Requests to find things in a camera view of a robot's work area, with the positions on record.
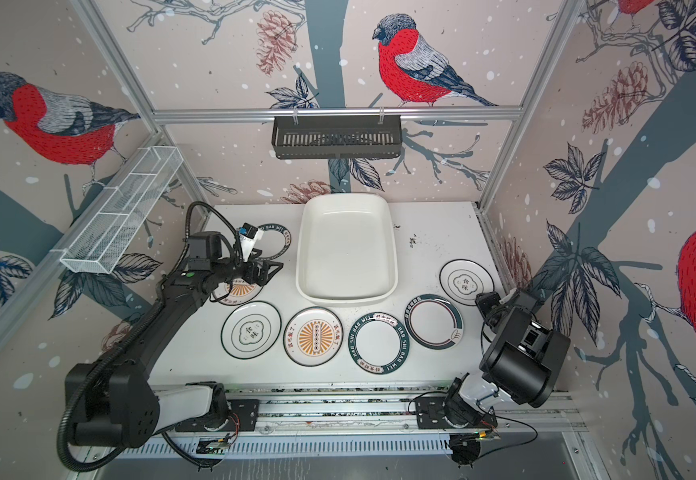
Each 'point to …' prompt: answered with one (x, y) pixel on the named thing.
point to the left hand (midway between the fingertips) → (267, 257)
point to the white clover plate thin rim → (461, 280)
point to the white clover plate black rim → (250, 330)
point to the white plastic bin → (346, 251)
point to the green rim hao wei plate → (378, 343)
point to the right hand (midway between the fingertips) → (483, 301)
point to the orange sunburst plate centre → (313, 336)
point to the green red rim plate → (434, 321)
